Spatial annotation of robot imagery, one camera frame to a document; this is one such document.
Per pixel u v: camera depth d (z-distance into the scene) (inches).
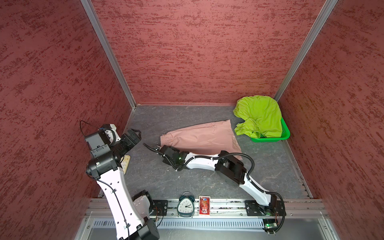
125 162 34.4
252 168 20.7
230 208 29.8
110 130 20.7
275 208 24.9
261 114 44.7
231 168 22.8
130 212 15.1
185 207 28.0
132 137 23.5
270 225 27.6
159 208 28.6
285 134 37.6
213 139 40.1
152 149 26.7
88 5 27.5
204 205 29.0
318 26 30.5
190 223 27.9
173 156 28.0
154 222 28.0
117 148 23.5
